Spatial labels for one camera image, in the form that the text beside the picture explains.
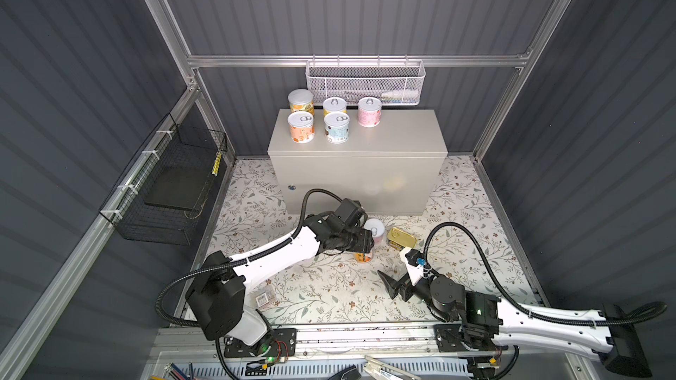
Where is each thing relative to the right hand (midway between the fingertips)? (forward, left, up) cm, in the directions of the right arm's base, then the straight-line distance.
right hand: (393, 265), depth 73 cm
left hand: (+8, +7, -2) cm, 11 cm away
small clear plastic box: (-7, +39, -11) cm, 41 cm away
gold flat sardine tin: (+13, -5, -10) cm, 17 cm away
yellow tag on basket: (+26, +54, +13) cm, 61 cm away
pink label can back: (+17, +3, -9) cm, 19 cm away
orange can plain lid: (+4, +9, -3) cm, 10 cm away
